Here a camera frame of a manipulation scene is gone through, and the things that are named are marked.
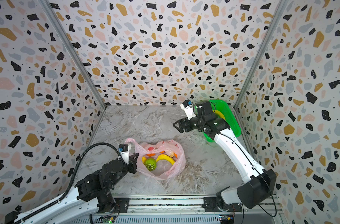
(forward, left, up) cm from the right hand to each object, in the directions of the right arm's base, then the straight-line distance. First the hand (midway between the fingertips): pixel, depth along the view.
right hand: (180, 122), depth 74 cm
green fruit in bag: (-14, +17, -22) cm, 31 cm away
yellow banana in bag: (-7, +11, -27) cm, 30 cm away
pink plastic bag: (-9, +13, -28) cm, 32 cm away
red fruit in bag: (-10, +16, -12) cm, 22 cm away
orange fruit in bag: (-6, +18, -27) cm, 33 cm away
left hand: (-14, +20, -10) cm, 27 cm away
